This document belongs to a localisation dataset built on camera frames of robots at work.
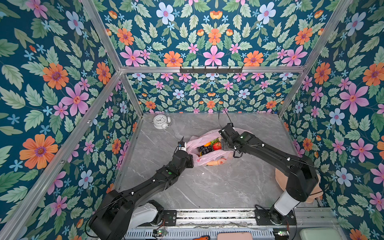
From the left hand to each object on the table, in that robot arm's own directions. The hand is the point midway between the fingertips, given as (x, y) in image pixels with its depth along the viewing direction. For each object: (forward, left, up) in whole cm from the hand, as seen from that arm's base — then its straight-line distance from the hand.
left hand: (194, 152), depth 84 cm
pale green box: (-41, -56, -9) cm, 70 cm away
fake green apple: (+11, -13, -8) cm, 19 cm away
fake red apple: (+7, -15, -6) cm, 17 cm away
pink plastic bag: (-4, -12, 0) cm, 13 cm away
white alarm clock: (+33, +24, -9) cm, 42 cm away
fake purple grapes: (+5, -6, -8) cm, 11 cm away
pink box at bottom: (-39, -17, -10) cm, 44 cm away
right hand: (+4, -21, +1) cm, 21 cm away
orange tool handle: (-39, -4, -10) cm, 40 cm away
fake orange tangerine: (+7, -8, -4) cm, 11 cm away
